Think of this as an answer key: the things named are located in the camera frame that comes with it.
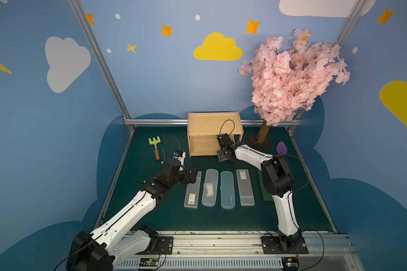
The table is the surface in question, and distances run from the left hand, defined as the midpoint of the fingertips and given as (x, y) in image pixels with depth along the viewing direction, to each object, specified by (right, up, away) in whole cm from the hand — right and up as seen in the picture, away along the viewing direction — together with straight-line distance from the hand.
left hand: (189, 166), depth 81 cm
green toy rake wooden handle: (-27, +13, +34) cm, 45 cm away
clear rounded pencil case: (+10, -15, +10) cm, 21 cm away
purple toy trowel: (+59, +8, +31) cm, 67 cm away
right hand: (+23, +6, +23) cm, 33 cm away
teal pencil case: (+20, -14, +12) cm, 27 cm away
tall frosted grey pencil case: (+30, -13, +12) cm, 35 cm away
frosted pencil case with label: (+1, -15, +8) cm, 17 cm away
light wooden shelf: (+7, +21, +13) cm, 26 cm away
